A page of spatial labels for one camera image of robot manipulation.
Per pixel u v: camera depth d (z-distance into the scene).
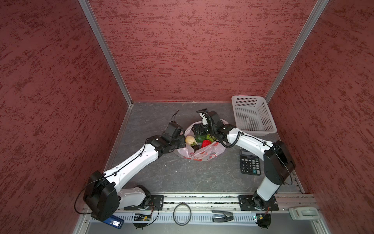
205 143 0.90
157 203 0.74
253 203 0.67
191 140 0.92
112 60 0.93
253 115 1.13
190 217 0.70
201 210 0.73
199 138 0.93
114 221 0.66
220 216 0.70
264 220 0.71
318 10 0.72
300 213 0.69
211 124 0.67
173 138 0.62
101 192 0.39
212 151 0.85
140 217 0.73
